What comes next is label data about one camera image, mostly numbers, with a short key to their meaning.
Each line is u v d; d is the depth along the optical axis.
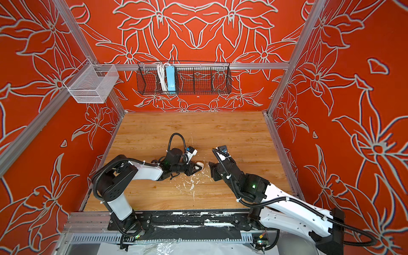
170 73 0.90
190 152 0.81
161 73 0.88
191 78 0.98
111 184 0.47
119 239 0.69
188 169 0.78
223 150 0.59
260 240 0.69
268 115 1.22
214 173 0.61
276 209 0.48
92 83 0.92
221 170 0.52
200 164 0.86
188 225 0.73
